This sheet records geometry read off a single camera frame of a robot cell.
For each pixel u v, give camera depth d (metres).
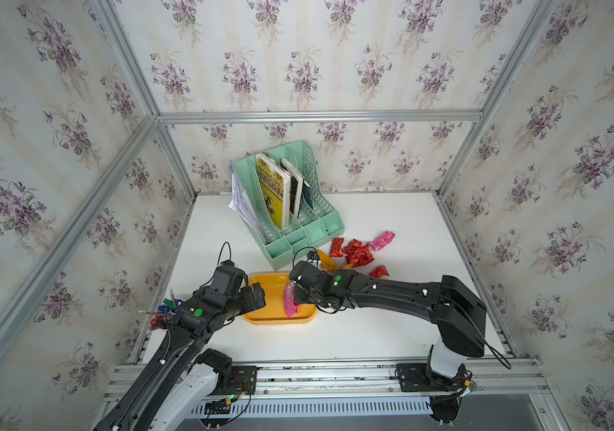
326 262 0.97
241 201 0.78
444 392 0.72
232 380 0.73
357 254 0.95
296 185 0.98
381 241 1.01
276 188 0.93
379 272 0.91
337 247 0.99
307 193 1.03
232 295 0.58
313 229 1.01
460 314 0.45
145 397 0.41
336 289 0.58
